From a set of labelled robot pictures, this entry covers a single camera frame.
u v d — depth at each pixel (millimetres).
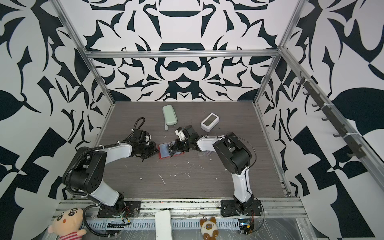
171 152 910
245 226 711
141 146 801
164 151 937
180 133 895
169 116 1089
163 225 663
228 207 741
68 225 648
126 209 725
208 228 672
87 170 464
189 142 774
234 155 522
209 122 1025
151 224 649
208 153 893
